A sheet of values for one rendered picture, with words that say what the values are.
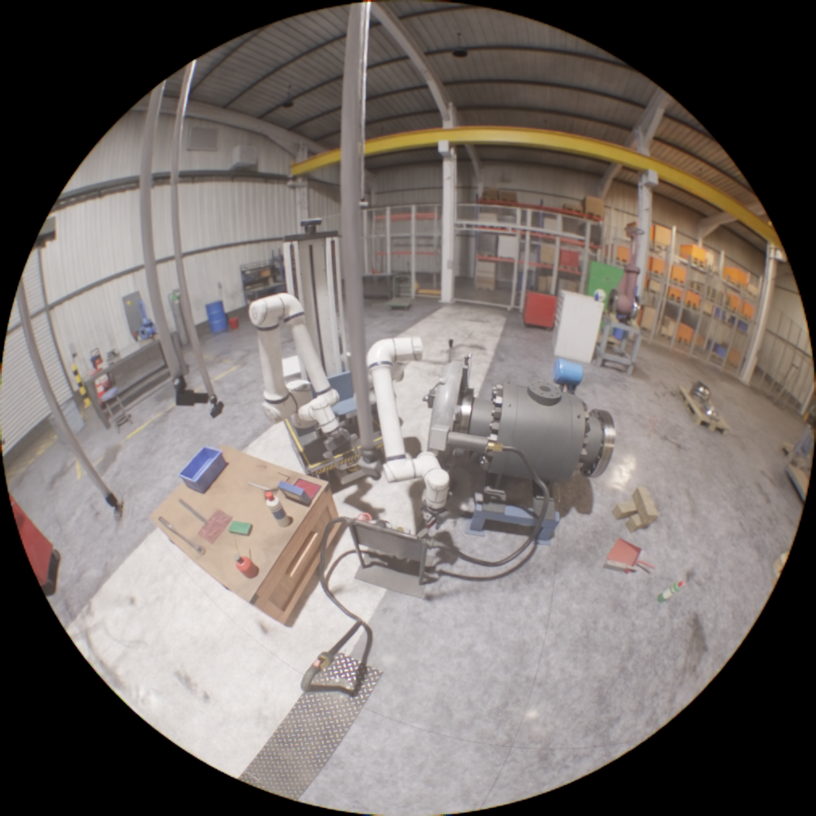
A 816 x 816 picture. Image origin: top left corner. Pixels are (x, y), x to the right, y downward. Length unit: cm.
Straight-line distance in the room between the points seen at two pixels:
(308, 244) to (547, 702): 290
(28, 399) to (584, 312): 1204
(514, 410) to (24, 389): 926
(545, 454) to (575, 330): 391
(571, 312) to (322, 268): 427
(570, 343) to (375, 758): 563
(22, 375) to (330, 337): 811
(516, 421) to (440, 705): 157
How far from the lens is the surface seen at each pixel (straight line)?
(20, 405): 890
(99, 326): 864
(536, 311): 680
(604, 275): 856
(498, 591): 178
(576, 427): 161
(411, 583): 172
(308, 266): 181
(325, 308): 187
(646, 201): 971
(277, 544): 143
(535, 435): 153
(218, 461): 193
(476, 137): 928
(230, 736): 194
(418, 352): 132
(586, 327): 529
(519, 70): 970
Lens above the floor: 162
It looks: 33 degrees down
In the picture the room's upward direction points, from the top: straight up
